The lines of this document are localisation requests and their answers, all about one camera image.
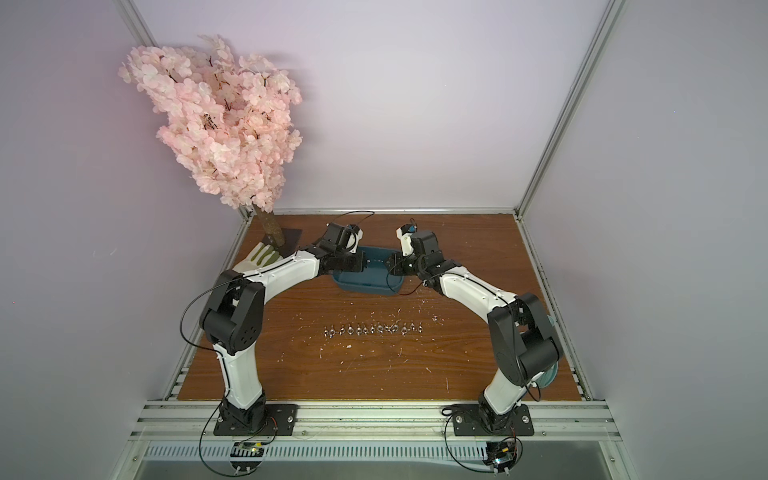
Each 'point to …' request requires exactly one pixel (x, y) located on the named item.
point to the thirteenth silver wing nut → (419, 328)
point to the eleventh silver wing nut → (326, 332)
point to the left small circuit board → (247, 450)
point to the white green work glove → (258, 258)
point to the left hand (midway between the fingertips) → (372, 260)
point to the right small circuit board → (501, 455)
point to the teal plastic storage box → (376, 278)
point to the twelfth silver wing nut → (412, 327)
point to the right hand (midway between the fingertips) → (389, 254)
